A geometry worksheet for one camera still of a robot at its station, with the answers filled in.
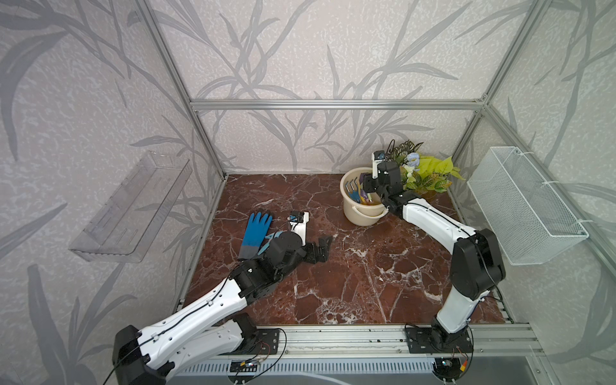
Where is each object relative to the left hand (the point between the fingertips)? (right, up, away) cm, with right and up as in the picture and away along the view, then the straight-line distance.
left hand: (322, 237), depth 72 cm
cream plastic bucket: (+13, +6, +16) cm, 22 cm away
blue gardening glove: (-28, -3, +25) cm, 38 cm away
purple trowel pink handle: (+15, +20, +17) cm, 30 cm away
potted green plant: (+39, +20, +20) cm, 48 cm away
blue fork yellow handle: (+13, +14, +28) cm, 34 cm away
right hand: (+19, +22, +19) cm, 34 cm away
